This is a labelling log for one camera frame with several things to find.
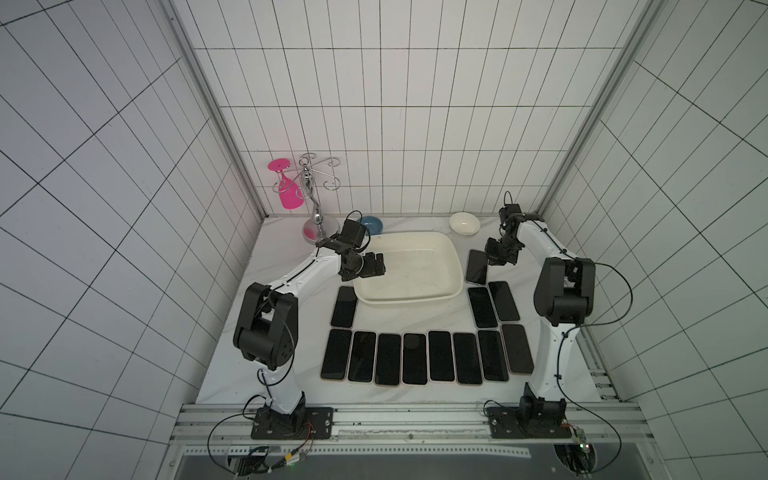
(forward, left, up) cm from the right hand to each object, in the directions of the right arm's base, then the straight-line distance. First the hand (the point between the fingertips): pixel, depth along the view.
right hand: (479, 257), depth 101 cm
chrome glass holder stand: (+13, +60, -1) cm, 61 cm away
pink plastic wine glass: (+17, +69, +11) cm, 72 cm away
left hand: (-13, +37, +5) cm, 39 cm away
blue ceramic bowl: (+15, +39, -1) cm, 41 cm away
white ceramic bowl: (+17, +3, -1) cm, 18 cm away
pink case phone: (-35, +22, -5) cm, 41 cm away
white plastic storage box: (-2, +20, -4) cm, 21 cm away
